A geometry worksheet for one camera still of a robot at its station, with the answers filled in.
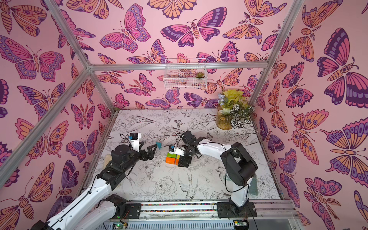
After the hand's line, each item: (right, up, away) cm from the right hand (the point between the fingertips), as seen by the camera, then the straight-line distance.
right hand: (181, 155), depth 91 cm
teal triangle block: (-16, +6, +9) cm, 20 cm away
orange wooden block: (-7, -3, -2) cm, 8 cm away
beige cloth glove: (-48, -2, +1) cm, 48 cm away
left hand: (-16, +10, -12) cm, 23 cm away
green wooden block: (-5, 0, 0) cm, 5 cm away
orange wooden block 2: (-3, -4, -1) cm, 5 cm away
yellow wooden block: (-2, -1, 0) cm, 3 cm away
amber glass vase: (+29, +21, +12) cm, 38 cm away
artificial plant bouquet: (+33, +30, -4) cm, 44 cm away
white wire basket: (+2, +54, +4) cm, 54 cm away
